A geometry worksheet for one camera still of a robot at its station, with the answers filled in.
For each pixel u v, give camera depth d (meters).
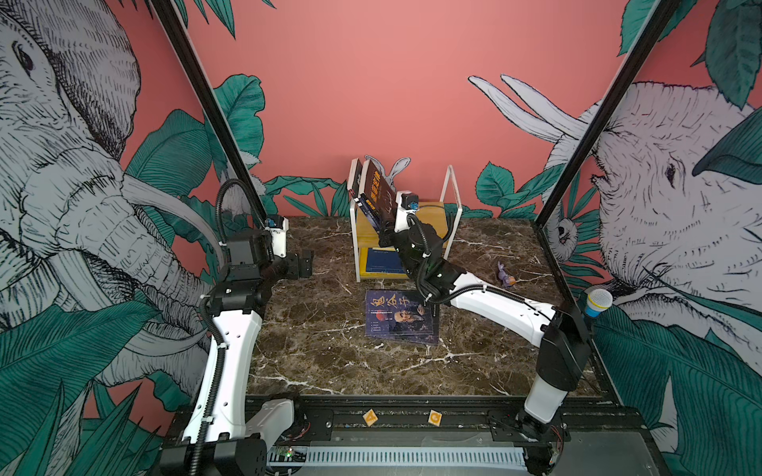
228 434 0.37
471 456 0.70
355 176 0.78
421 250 0.54
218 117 0.89
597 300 0.70
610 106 0.85
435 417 0.75
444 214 0.96
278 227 0.61
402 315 0.91
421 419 0.76
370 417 0.75
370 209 0.78
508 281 1.00
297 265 0.64
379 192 0.82
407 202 0.60
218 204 0.48
